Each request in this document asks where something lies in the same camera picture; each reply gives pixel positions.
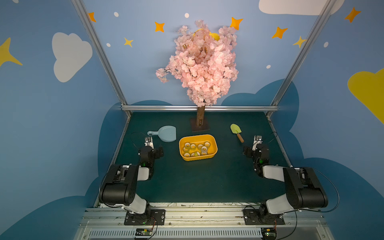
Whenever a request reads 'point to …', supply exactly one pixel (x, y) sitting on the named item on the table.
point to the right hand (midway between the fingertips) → (256, 144)
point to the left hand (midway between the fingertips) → (152, 144)
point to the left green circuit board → (144, 231)
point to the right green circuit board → (269, 233)
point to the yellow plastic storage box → (197, 139)
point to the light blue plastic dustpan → (167, 133)
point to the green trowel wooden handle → (235, 129)
